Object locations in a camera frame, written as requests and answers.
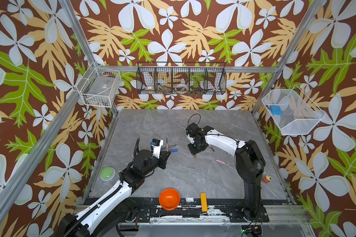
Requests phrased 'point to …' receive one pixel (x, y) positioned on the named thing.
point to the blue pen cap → (174, 150)
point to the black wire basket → (181, 78)
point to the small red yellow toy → (266, 178)
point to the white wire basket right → (299, 116)
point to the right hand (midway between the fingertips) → (192, 150)
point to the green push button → (108, 173)
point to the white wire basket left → (98, 86)
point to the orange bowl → (169, 199)
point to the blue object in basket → (276, 109)
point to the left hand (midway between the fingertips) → (168, 150)
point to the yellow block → (203, 200)
